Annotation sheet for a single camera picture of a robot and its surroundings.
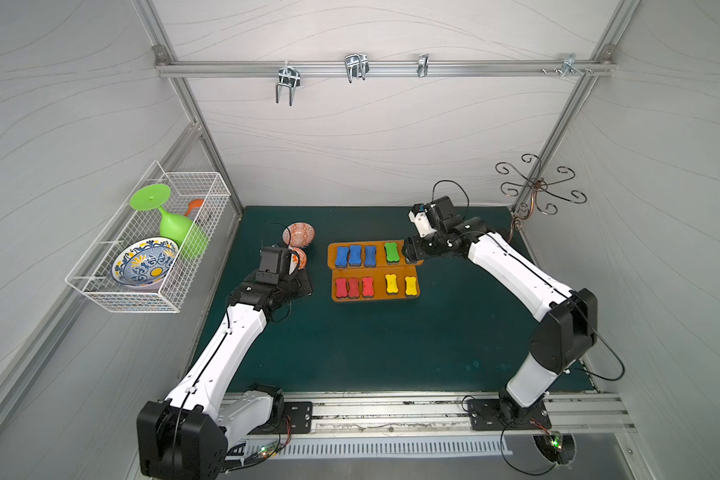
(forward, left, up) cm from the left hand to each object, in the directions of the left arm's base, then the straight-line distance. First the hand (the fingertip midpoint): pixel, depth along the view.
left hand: (308, 280), depth 81 cm
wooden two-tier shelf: (+14, -18, -16) cm, 28 cm away
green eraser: (+11, -24, -1) cm, 26 cm away
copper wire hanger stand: (+23, -67, +14) cm, 72 cm away
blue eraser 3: (+10, -17, -2) cm, 20 cm away
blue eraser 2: (+10, -13, -1) cm, 16 cm away
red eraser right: (+6, -16, -14) cm, 23 cm away
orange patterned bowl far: (+29, +10, -15) cm, 34 cm away
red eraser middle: (+6, -12, -14) cm, 19 cm away
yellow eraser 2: (+7, -30, -14) cm, 34 cm away
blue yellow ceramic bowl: (-8, +31, +18) cm, 36 cm away
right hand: (+10, -29, +3) cm, 31 cm away
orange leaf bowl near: (+16, +6, -13) cm, 21 cm away
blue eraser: (+8, -9, -1) cm, 12 cm away
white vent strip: (-36, -3, -17) cm, 40 cm away
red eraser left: (+7, -8, -15) cm, 18 cm away
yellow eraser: (+8, -24, -14) cm, 29 cm away
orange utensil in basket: (+14, +30, +15) cm, 37 cm away
